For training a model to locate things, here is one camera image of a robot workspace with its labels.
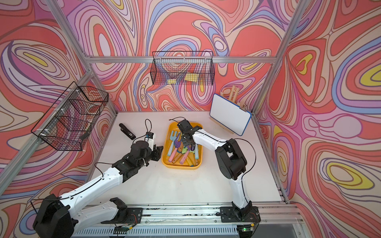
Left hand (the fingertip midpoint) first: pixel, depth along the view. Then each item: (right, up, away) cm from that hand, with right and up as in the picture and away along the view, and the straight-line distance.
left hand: (161, 146), depth 82 cm
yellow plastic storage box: (+7, -7, +12) cm, 15 cm away
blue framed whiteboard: (+41, +19, +9) cm, 46 cm away
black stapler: (-29, +7, +22) cm, 37 cm away
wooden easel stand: (+43, +29, +11) cm, 53 cm away
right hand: (+17, 0, +14) cm, 22 cm away
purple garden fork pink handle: (+7, 0, +17) cm, 19 cm away
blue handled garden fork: (+4, +5, +20) cm, 21 cm away
